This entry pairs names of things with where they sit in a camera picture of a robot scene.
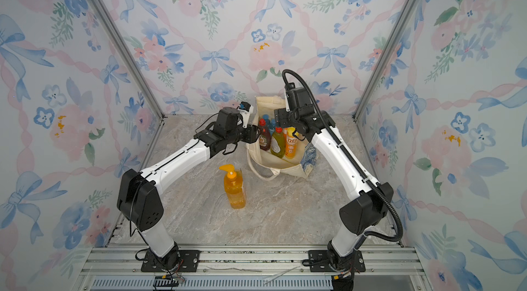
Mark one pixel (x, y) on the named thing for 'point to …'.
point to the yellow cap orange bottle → (291, 143)
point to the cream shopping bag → (261, 162)
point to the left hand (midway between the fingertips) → (259, 127)
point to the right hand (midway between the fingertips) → (288, 111)
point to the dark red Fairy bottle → (264, 138)
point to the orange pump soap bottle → (233, 186)
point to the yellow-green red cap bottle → (278, 143)
